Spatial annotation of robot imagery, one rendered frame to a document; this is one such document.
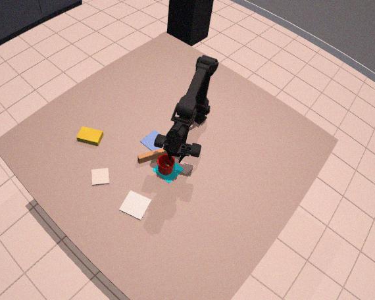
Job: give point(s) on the yellow rectangular block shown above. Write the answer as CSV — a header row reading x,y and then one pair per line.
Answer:
x,y
90,136

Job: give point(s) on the red cup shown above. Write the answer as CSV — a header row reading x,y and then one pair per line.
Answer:
x,y
162,160

